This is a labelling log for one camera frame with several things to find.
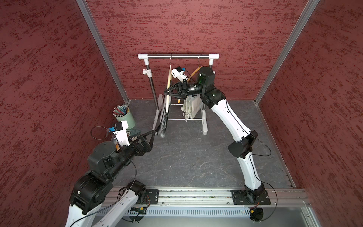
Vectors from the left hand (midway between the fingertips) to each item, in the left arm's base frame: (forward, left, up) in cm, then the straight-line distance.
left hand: (147, 136), depth 58 cm
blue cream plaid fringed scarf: (+30, -20, -14) cm, 38 cm away
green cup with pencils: (+33, +30, -24) cm, 51 cm away
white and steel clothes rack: (+32, -30, -33) cm, 55 cm away
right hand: (+16, -7, +9) cm, 19 cm away
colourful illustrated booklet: (+23, +23, -35) cm, 48 cm away
